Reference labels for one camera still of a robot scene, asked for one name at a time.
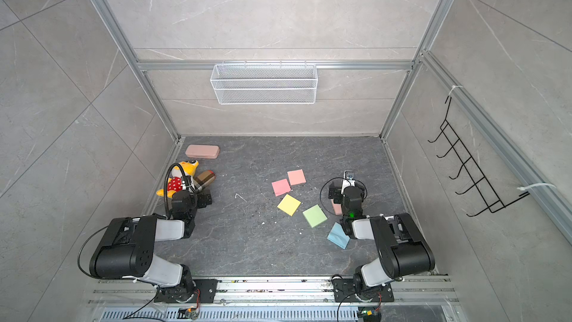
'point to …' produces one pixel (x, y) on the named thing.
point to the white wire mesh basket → (264, 83)
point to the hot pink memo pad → (281, 187)
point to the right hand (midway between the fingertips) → (347, 182)
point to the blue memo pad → (338, 236)
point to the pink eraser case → (202, 151)
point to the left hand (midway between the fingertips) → (198, 186)
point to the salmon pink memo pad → (296, 177)
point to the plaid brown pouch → (205, 179)
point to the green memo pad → (315, 215)
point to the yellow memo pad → (289, 205)
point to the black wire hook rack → (480, 183)
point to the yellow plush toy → (180, 178)
